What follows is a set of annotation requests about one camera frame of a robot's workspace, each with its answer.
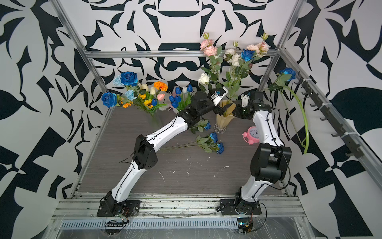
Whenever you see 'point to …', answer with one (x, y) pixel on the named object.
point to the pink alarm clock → (251, 136)
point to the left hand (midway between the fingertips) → (224, 91)
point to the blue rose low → (218, 147)
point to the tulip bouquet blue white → (181, 101)
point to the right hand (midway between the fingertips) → (235, 108)
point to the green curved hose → (307, 141)
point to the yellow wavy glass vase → (223, 121)
